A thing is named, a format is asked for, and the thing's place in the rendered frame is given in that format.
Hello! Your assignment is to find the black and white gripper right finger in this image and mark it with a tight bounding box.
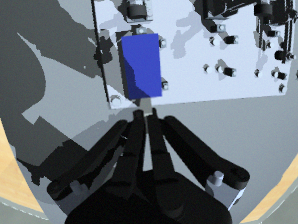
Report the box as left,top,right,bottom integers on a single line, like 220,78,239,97
145,97,250,218

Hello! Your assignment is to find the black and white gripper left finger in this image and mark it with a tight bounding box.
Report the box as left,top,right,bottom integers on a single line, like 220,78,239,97
46,98,148,221

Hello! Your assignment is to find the blue rectangular block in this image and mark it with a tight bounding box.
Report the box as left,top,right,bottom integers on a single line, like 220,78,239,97
121,33,162,99

